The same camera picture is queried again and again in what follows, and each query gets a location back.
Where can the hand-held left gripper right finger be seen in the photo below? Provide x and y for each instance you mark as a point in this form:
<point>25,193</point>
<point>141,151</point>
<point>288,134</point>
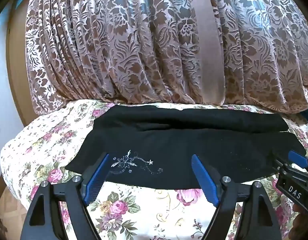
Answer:
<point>205,180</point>

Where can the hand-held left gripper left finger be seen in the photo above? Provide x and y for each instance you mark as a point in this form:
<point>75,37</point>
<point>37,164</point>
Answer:
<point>97,177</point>

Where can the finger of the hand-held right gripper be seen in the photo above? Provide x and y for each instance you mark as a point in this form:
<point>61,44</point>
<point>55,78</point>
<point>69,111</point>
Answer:
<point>297,158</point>

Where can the black pants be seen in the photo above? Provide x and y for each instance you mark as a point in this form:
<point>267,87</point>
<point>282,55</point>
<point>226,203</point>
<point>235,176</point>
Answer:
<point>193,140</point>

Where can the person's right hand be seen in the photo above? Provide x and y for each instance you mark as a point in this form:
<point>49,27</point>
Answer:
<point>304,222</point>

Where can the teal object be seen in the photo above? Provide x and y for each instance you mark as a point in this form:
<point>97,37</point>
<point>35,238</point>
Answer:
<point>306,117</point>

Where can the floral bedsheet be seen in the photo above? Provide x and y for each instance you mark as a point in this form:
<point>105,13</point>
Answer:
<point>44,140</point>

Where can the dark brown fuzzy object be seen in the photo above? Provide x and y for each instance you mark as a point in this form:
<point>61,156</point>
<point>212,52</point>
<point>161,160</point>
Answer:
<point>0,226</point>

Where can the brown floral curtain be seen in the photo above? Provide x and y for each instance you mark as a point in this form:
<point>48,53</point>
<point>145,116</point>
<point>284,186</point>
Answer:
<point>119,42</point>

